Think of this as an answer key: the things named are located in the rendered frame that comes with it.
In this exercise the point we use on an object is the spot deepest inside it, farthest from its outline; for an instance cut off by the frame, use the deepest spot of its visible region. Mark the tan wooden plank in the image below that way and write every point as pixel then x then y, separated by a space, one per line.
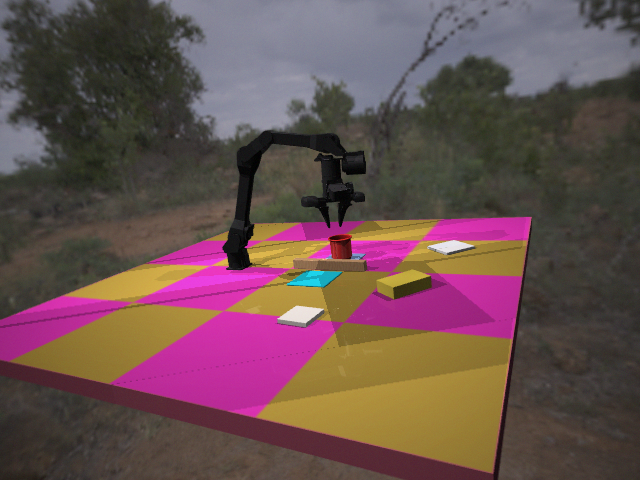
pixel 330 264

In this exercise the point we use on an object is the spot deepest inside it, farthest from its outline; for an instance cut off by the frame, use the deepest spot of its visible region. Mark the red cup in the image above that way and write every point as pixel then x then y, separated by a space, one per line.
pixel 341 246

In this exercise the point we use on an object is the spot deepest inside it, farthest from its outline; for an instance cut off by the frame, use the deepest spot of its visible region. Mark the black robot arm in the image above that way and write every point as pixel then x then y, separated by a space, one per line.
pixel 248 160

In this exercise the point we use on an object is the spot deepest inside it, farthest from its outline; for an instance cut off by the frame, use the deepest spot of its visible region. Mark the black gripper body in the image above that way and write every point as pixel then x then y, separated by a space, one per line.
pixel 313 201

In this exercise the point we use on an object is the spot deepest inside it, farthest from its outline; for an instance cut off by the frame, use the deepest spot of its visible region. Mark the yellow rectangular block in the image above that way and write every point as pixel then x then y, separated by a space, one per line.
pixel 403 284

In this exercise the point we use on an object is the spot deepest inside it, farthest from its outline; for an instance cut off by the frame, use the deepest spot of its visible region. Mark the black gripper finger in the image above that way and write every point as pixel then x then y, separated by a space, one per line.
pixel 324 212
pixel 341 212

